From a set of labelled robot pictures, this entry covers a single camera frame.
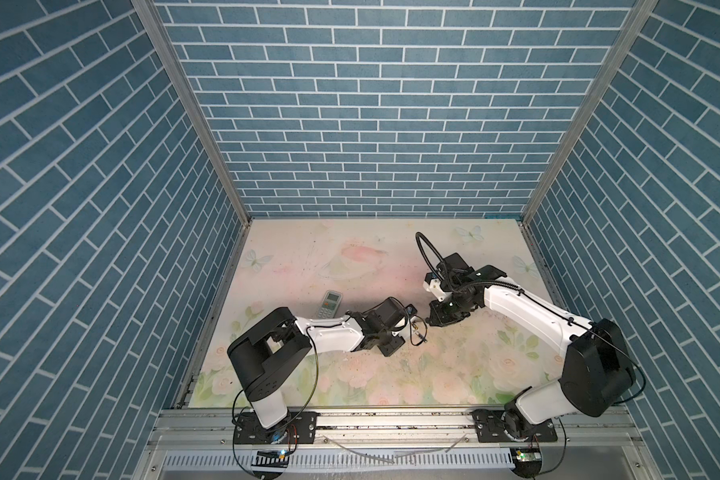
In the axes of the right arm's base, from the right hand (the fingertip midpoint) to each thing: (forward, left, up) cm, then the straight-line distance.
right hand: (430, 318), depth 83 cm
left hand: (-3, +9, -9) cm, 13 cm away
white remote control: (+6, +31, -7) cm, 32 cm away
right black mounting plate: (-24, -15, -9) cm, 30 cm away
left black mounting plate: (-29, +32, -9) cm, 44 cm away
